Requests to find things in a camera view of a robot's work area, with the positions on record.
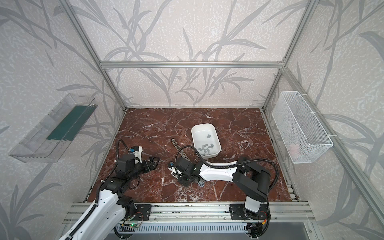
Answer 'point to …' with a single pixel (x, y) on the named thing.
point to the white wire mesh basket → (301, 136)
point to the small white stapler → (175, 172)
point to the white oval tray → (205, 138)
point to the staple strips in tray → (206, 145)
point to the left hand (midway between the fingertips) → (156, 155)
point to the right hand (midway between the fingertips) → (180, 172)
